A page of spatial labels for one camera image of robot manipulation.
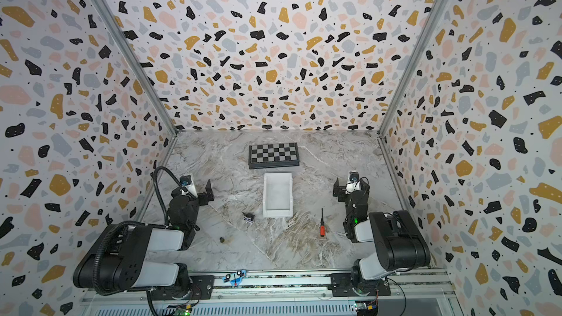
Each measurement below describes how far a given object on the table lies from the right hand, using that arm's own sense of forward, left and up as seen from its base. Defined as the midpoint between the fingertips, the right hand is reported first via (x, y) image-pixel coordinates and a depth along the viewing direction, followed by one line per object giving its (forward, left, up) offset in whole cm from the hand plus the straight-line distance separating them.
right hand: (355, 179), depth 90 cm
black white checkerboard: (+17, +36, -6) cm, 41 cm away
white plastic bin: (-4, +33, -8) cm, 34 cm away
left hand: (-4, +63, +2) cm, 63 cm away
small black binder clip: (-16, +43, -5) cm, 46 cm away
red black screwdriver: (-17, +14, -10) cm, 24 cm away
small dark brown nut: (-23, +53, -9) cm, 58 cm away
